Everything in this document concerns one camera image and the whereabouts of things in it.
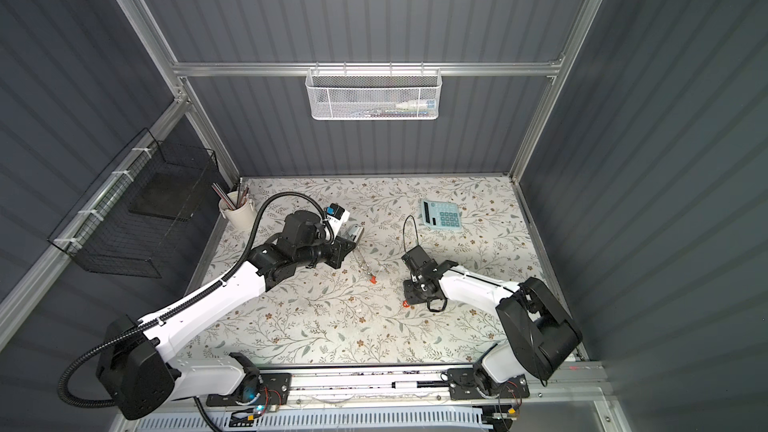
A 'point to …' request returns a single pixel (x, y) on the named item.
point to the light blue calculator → (441, 215)
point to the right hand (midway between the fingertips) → (416, 295)
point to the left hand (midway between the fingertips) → (356, 244)
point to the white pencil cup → (239, 209)
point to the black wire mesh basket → (134, 217)
